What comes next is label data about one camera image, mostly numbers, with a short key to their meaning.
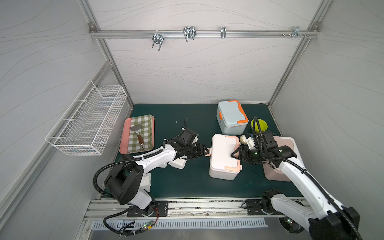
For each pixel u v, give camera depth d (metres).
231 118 0.94
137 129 1.04
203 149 0.76
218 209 0.75
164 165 0.88
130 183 0.42
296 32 0.76
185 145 0.67
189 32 0.77
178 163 0.89
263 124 1.04
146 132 1.03
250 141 0.72
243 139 0.75
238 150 0.70
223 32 0.73
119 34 0.80
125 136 1.01
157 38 0.80
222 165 0.73
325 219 0.38
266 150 0.59
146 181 0.82
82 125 0.68
